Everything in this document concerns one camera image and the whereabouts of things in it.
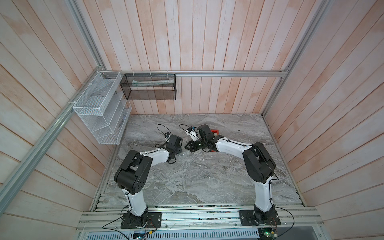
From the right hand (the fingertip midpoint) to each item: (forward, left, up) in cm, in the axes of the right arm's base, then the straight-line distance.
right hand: (185, 147), depth 93 cm
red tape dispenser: (+15, -21, -2) cm, 26 cm away
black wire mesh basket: (+39, +26, +19) cm, 50 cm away
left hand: (+2, +6, -6) cm, 9 cm away
